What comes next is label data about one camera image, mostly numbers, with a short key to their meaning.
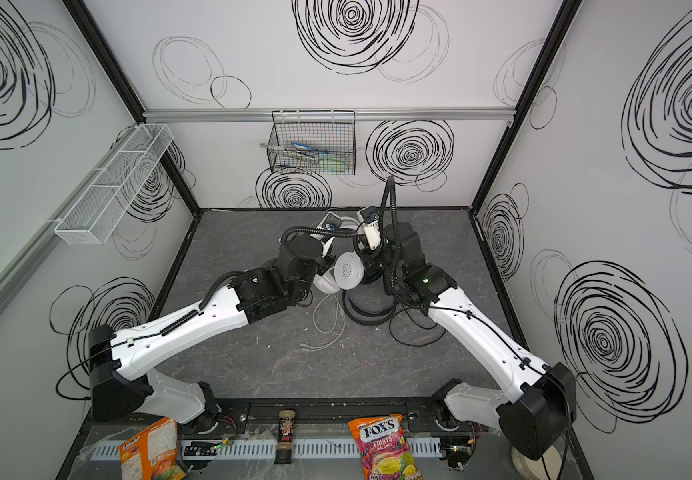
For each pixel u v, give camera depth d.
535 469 0.62
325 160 0.87
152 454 0.66
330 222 0.57
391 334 0.88
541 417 0.38
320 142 0.89
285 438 0.69
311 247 0.52
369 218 0.61
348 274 0.77
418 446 0.71
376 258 0.63
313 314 0.90
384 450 0.67
